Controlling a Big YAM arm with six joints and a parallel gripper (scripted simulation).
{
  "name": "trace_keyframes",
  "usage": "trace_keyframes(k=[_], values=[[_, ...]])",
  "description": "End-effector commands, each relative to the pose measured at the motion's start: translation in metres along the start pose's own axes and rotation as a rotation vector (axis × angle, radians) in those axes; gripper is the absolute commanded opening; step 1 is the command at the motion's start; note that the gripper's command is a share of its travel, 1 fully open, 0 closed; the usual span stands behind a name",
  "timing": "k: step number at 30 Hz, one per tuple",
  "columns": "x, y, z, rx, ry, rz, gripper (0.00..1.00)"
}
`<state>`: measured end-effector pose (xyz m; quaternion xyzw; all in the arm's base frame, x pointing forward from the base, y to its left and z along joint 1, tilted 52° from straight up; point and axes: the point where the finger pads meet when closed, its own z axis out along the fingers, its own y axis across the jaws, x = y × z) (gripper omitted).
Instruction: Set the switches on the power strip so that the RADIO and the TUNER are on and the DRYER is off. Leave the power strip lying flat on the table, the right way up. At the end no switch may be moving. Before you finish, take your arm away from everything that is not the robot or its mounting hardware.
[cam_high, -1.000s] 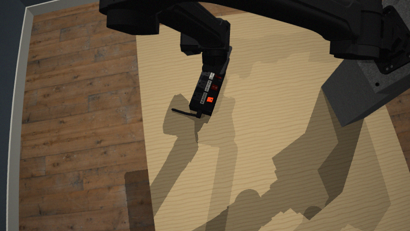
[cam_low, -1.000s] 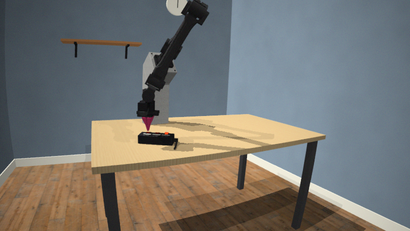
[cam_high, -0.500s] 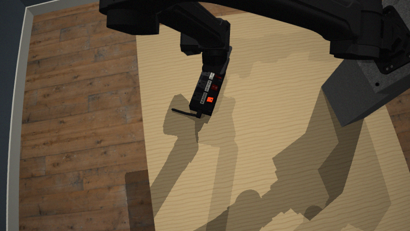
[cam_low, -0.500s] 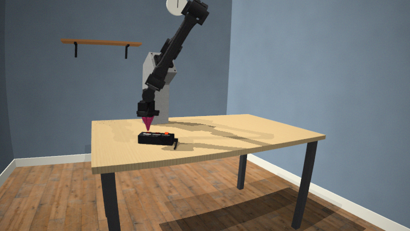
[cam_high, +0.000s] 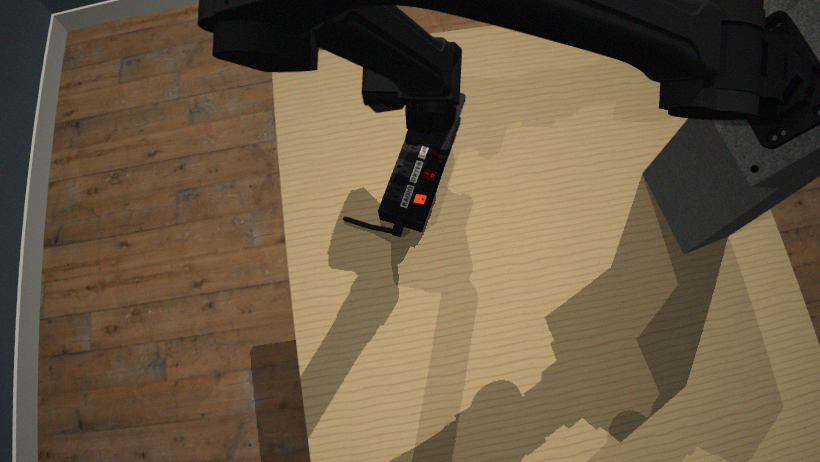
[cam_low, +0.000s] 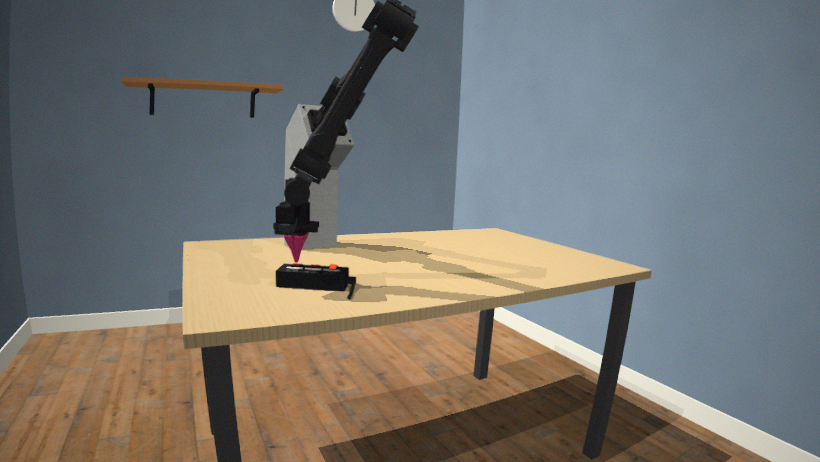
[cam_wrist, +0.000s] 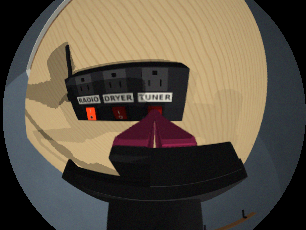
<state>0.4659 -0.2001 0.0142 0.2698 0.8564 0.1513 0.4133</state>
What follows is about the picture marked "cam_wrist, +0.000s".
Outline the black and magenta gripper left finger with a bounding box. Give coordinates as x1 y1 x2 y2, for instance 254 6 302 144
111 110 155 148

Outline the black power strip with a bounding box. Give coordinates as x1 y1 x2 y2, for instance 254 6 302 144
65 45 190 121

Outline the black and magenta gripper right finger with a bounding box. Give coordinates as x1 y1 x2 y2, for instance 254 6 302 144
155 110 198 148

